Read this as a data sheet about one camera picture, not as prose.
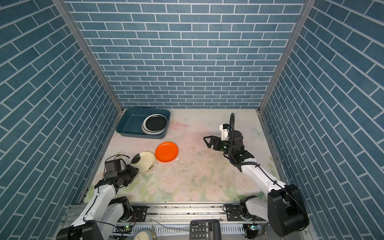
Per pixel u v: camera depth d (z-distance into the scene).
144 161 0.92
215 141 0.73
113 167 0.67
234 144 0.64
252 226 0.72
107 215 0.55
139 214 0.74
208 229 0.68
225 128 0.76
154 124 1.05
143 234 0.65
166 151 0.97
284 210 0.40
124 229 0.72
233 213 0.74
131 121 1.12
